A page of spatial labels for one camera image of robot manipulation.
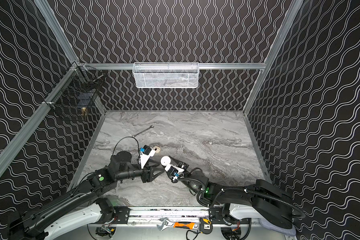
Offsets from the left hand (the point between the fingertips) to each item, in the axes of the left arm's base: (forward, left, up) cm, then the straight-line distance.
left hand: (164, 169), depth 66 cm
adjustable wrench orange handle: (-17, -1, -23) cm, 28 cm away
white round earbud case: (+5, 0, -1) cm, 5 cm away
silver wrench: (+34, +29, -21) cm, 50 cm away
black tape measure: (-18, -19, -21) cm, 33 cm away
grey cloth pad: (-18, -57, -22) cm, 64 cm away
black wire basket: (+43, +60, +7) cm, 74 cm away
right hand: (+6, -1, -3) cm, 7 cm away
